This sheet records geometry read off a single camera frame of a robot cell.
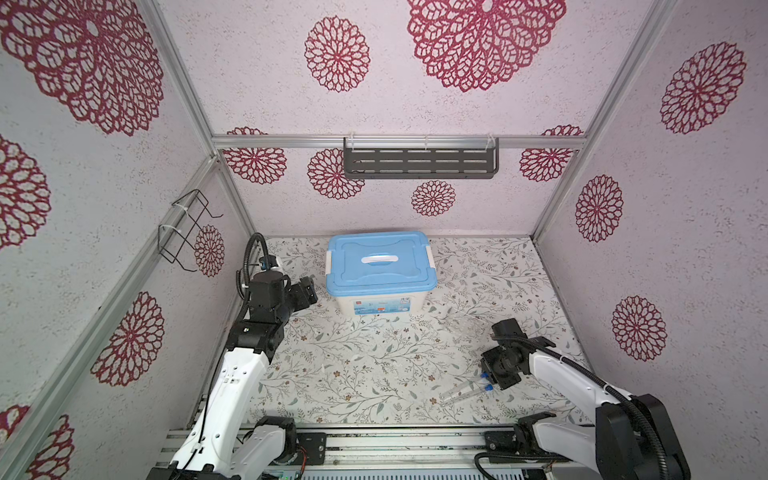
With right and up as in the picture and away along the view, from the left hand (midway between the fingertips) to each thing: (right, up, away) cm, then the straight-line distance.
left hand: (299, 289), depth 79 cm
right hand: (+50, -23, +8) cm, 56 cm away
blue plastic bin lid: (+21, +7, +11) cm, 25 cm away
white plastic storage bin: (+21, -6, +14) cm, 26 cm away
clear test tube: (+51, -25, +7) cm, 58 cm away
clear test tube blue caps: (+42, -30, +3) cm, 52 cm away
